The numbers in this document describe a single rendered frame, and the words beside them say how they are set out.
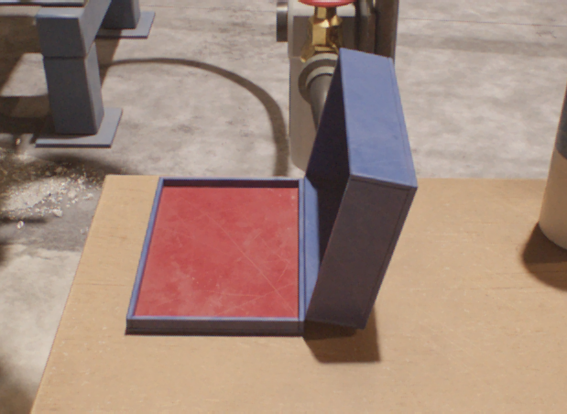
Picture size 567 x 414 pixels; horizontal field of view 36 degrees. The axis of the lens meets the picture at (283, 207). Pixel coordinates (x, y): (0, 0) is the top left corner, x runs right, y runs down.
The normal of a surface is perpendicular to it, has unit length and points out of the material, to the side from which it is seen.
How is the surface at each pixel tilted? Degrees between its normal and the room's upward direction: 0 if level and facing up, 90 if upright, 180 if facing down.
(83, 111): 90
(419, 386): 0
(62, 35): 90
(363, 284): 90
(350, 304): 90
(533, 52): 0
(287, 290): 0
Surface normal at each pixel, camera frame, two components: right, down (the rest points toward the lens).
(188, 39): 0.00, -0.82
